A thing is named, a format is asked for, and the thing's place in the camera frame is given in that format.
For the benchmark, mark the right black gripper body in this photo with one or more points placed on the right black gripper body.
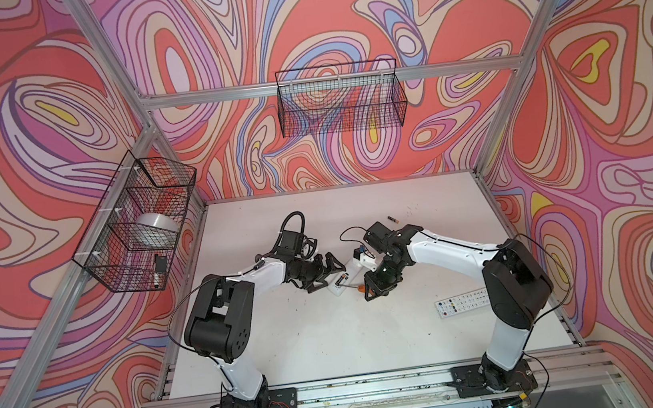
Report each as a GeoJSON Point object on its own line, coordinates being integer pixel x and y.
{"type": "Point", "coordinates": [385, 276]}

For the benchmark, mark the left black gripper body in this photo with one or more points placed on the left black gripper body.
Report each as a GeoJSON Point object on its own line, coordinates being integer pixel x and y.
{"type": "Point", "coordinates": [309, 272]}

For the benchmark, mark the orange handle screwdriver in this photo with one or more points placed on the orange handle screwdriver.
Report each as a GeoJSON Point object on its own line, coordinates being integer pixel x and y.
{"type": "Point", "coordinates": [360, 287]}

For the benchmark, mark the long white remote control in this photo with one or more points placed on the long white remote control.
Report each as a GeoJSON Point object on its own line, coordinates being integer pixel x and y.
{"type": "Point", "coordinates": [354, 274]}

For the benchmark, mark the small white remote control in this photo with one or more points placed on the small white remote control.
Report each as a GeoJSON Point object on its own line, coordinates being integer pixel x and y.
{"type": "Point", "coordinates": [459, 304]}

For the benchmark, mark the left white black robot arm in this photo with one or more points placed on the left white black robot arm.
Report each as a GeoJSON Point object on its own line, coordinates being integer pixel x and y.
{"type": "Point", "coordinates": [220, 322]}

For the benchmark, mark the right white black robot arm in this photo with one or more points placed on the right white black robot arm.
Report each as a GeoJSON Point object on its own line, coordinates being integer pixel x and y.
{"type": "Point", "coordinates": [517, 286]}

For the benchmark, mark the small black item in basket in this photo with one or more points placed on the small black item in basket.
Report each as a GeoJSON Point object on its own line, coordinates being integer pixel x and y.
{"type": "Point", "coordinates": [160, 264]}

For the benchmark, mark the white bowl in basket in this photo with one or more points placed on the white bowl in basket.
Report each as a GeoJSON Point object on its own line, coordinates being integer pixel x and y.
{"type": "Point", "coordinates": [158, 221]}

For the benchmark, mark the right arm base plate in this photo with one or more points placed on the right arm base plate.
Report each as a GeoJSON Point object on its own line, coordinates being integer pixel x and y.
{"type": "Point", "coordinates": [488, 379]}

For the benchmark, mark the back black wire basket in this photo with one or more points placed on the back black wire basket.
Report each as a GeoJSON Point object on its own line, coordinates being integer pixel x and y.
{"type": "Point", "coordinates": [340, 98]}

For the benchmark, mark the black wire basket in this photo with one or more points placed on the black wire basket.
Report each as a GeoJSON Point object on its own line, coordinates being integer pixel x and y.
{"type": "Point", "coordinates": [116, 251]}
{"type": "Point", "coordinates": [340, 98]}

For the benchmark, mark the left black wire basket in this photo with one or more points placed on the left black wire basket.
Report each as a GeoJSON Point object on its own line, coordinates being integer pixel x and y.
{"type": "Point", "coordinates": [116, 251]}

